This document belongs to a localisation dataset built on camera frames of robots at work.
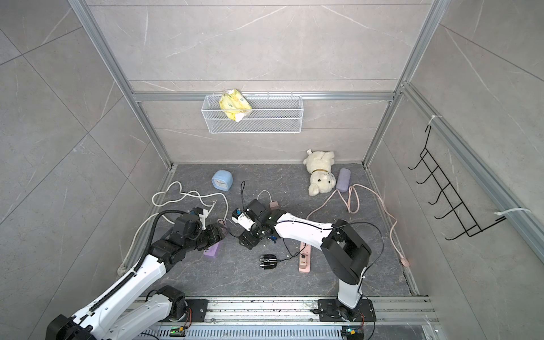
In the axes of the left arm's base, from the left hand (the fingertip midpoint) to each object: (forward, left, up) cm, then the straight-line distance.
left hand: (226, 228), depth 80 cm
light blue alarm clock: (+29, +7, -6) cm, 31 cm away
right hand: (0, -7, -6) cm, 10 cm away
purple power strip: (-5, +7, -10) cm, 13 cm away
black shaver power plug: (-10, -16, -10) cm, 21 cm away
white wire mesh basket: (+52, -18, +17) cm, 57 cm away
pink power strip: (-10, -30, -6) cm, 32 cm away
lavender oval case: (+31, -56, -11) cm, 65 cm away
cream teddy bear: (+38, -43, -6) cm, 58 cm away
